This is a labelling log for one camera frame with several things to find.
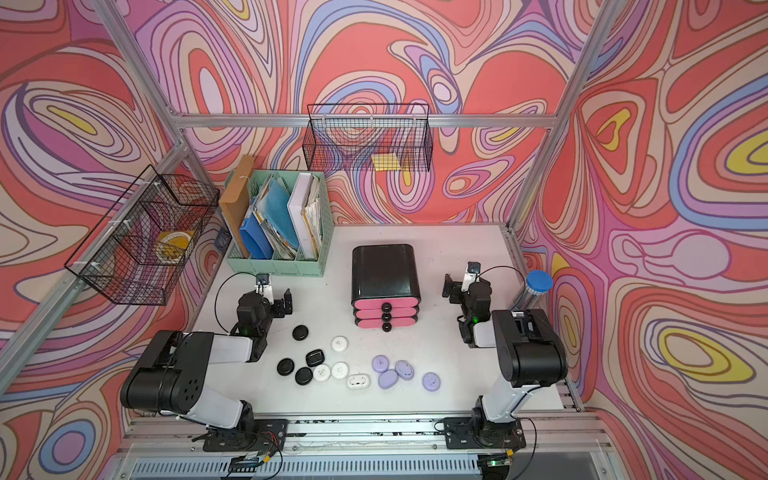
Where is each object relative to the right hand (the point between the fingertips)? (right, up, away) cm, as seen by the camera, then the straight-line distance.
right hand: (463, 281), depth 96 cm
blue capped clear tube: (+15, +2, -17) cm, 23 cm away
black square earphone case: (-45, -21, -12) cm, 51 cm away
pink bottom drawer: (-25, -12, -8) cm, 29 cm away
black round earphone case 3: (-48, -25, -13) cm, 56 cm away
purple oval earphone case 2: (-25, -26, -14) cm, 38 cm away
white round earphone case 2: (-43, -24, -14) cm, 51 cm away
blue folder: (-66, +14, -3) cm, 68 cm away
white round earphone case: (-39, -18, -8) cm, 44 cm away
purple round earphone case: (-27, -22, -12) cm, 37 cm away
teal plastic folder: (-59, +23, -1) cm, 64 cm away
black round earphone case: (-52, -15, -5) cm, 54 cm away
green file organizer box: (-56, +5, +4) cm, 57 cm away
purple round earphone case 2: (-13, -26, -16) cm, 33 cm away
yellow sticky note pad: (-26, +38, -5) cm, 46 cm away
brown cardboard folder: (-67, +23, -14) cm, 73 cm away
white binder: (-51, +24, -5) cm, 56 cm away
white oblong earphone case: (-33, -26, -16) cm, 44 cm away
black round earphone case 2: (-54, -23, -12) cm, 60 cm away
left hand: (-60, -2, -3) cm, 60 cm away
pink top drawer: (-25, -4, -16) cm, 30 cm away
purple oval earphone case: (-20, -23, -14) cm, 34 cm away
